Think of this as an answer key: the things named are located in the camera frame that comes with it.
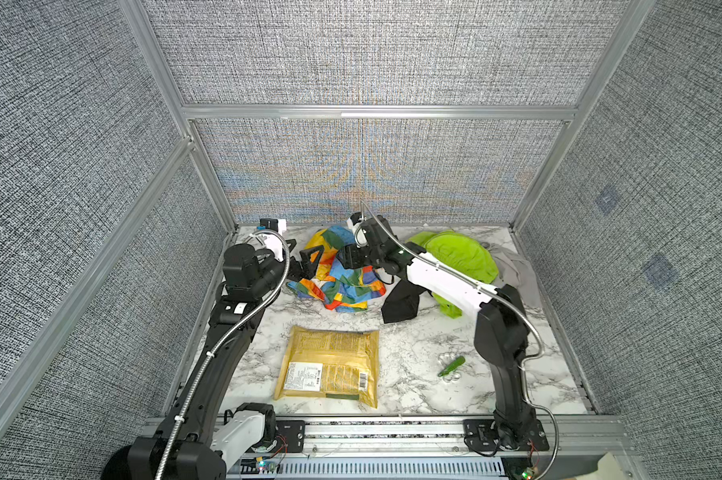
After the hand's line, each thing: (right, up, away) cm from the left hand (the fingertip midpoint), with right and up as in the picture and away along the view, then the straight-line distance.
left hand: (304, 242), depth 73 cm
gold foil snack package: (+6, -32, +7) cm, 33 cm away
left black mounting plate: (-3, -48, +1) cm, 48 cm away
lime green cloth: (+45, -3, +23) cm, 51 cm away
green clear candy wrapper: (+39, -34, +10) cm, 53 cm away
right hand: (+9, -2, +16) cm, 19 cm away
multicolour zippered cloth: (+7, -13, +20) cm, 25 cm away
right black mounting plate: (+43, -47, 0) cm, 64 cm away
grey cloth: (+65, -8, +26) cm, 71 cm away
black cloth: (+28, -19, +25) cm, 42 cm away
